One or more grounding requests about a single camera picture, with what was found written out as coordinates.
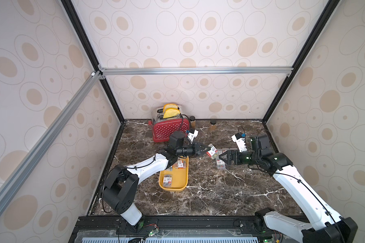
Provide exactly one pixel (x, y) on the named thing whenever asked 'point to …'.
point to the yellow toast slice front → (171, 112)
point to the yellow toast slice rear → (169, 105)
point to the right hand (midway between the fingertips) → (224, 157)
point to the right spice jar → (213, 123)
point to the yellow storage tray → (180, 176)
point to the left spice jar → (193, 123)
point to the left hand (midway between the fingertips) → (212, 150)
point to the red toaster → (162, 127)
